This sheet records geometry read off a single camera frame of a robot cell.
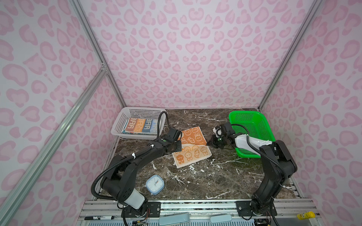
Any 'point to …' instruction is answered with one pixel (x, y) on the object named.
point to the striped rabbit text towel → (139, 126)
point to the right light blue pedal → (219, 218)
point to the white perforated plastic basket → (143, 112)
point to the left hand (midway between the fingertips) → (179, 143)
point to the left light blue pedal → (171, 219)
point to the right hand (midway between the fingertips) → (207, 142)
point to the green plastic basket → (255, 125)
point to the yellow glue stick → (304, 215)
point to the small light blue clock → (155, 184)
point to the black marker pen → (104, 217)
